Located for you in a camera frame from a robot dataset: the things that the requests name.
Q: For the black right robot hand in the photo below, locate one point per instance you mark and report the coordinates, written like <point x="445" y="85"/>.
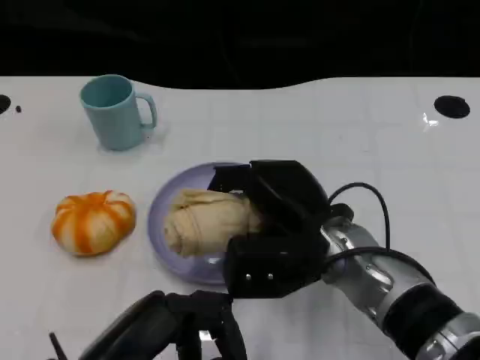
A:
<point x="288" y="210"/>

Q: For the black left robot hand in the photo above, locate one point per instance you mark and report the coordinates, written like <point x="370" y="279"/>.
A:
<point x="150" y="330"/>

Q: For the beige towel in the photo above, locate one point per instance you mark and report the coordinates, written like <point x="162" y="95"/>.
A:
<point x="206" y="225"/>

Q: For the lilac plate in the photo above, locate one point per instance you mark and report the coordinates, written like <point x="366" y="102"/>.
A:
<point x="165" y="210"/>

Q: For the orange and white bread roll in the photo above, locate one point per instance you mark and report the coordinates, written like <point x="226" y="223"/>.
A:
<point x="92" y="223"/>

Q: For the black round table grommet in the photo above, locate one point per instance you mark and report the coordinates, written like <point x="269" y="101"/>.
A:
<point x="3" y="104"/>
<point x="452" y="107"/>

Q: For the pale green mug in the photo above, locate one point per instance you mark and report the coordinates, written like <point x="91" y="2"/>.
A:
<point x="112" y="116"/>

